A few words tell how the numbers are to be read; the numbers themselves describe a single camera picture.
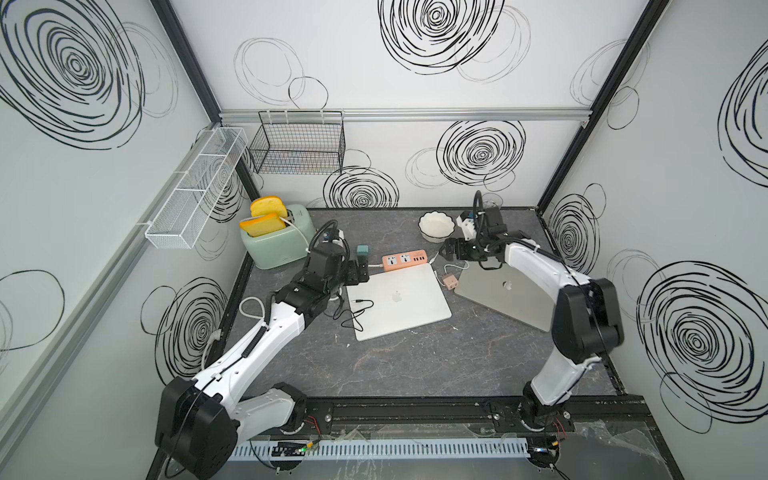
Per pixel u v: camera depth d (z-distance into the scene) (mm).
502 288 913
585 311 508
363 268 721
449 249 827
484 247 683
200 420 374
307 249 587
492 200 1163
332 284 608
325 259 572
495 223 725
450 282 960
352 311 898
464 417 756
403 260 1018
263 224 876
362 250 1055
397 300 936
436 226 1135
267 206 925
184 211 734
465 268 1012
